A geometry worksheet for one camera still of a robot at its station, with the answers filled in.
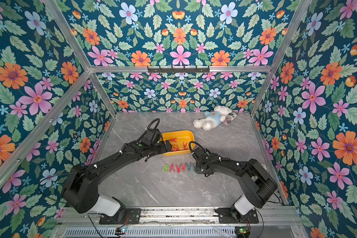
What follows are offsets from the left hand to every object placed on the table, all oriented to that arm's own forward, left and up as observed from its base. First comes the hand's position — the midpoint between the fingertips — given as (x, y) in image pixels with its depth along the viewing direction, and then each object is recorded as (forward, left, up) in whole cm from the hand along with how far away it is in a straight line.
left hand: (169, 146), depth 87 cm
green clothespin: (-8, +3, -12) cm, 14 cm away
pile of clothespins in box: (+6, -3, -10) cm, 12 cm away
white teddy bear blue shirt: (+23, -31, -4) cm, 39 cm away
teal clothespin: (-9, -11, -11) cm, 18 cm away
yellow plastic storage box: (+11, -6, -12) cm, 18 cm away
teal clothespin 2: (-9, -15, -11) cm, 20 cm away
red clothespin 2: (-10, -5, -12) cm, 16 cm away
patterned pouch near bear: (+29, -48, -9) cm, 57 cm away
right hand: (-10, -19, -12) cm, 25 cm away
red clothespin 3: (-9, -8, -12) cm, 17 cm away
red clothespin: (-8, -1, -11) cm, 14 cm away
